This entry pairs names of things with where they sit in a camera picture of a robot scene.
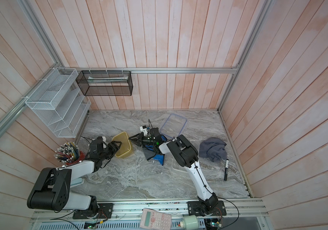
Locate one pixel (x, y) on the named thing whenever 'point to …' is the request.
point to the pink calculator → (153, 220)
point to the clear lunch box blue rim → (176, 163)
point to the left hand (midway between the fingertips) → (121, 146)
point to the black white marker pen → (227, 166)
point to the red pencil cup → (69, 153)
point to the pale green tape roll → (190, 222)
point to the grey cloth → (213, 148)
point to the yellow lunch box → (125, 150)
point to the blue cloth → (159, 157)
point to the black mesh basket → (106, 83)
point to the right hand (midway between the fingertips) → (128, 140)
